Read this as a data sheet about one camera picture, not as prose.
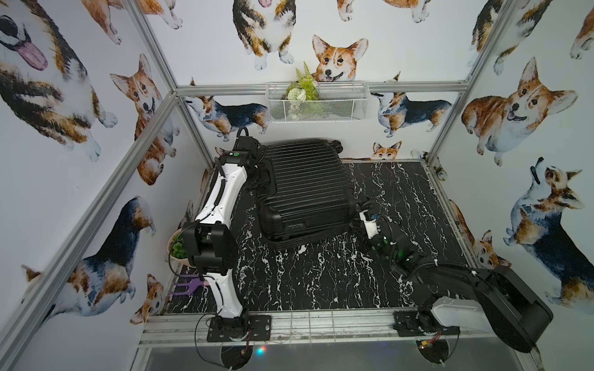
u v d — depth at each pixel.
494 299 0.43
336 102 0.93
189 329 0.75
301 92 0.82
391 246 0.65
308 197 0.80
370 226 0.76
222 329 0.68
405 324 0.73
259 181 0.78
